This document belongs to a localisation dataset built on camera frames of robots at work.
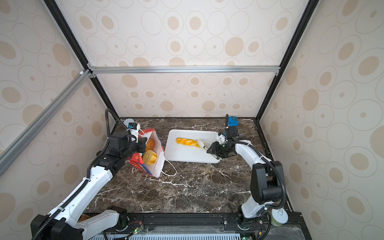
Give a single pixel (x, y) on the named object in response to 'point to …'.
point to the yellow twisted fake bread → (188, 141)
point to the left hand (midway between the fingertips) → (149, 136)
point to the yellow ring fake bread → (149, 157)
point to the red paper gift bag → (156, 169)
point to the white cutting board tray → (180, 152)
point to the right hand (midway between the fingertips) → (211, 152)
